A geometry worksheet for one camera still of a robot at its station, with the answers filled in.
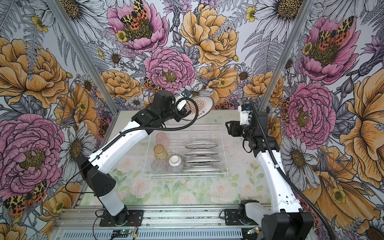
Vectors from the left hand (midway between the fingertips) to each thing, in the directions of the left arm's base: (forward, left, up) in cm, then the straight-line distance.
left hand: (182, 108), depth 76 cm
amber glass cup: (-12, +13, -24) cm, 30 cm away
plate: (-23, -9, -22) cm, 33 cm away
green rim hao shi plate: (-15, -15, -30) cm, 37 cm away
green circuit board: (-48, +29, -35) cm, 66 cm away
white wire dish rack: (-10, -6, -25) cm, 28 cm away
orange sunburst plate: (+4, -12, -1) cm, 12 cm away
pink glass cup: (-3, +13, -24) cm, 27 cm away
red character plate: (-2, -11, -32) cm, 34 cm away
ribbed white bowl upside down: (-17, +5, -27) cm, 33 cm away
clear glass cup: (-20, +14, -24) cm, 34 cm away
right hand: (-8, -24, -6) cm, 26 cm away
